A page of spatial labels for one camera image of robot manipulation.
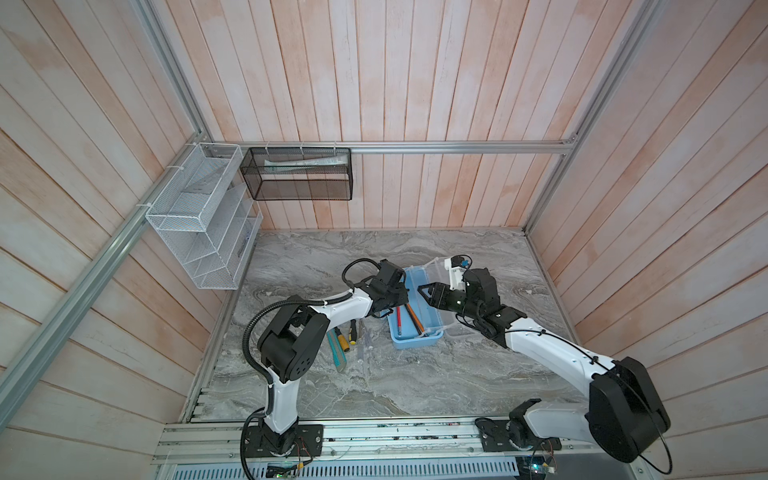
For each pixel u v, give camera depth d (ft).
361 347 2.91
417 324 3.08
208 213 2.38
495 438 2.40
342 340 2.94
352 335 2.96
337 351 2.88
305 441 2.40
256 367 1.62
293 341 1.65
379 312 2.51
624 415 1.34
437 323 2.87
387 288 2.44
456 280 2.45
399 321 3.08
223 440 2.45
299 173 3.41
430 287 2.53
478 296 2.05
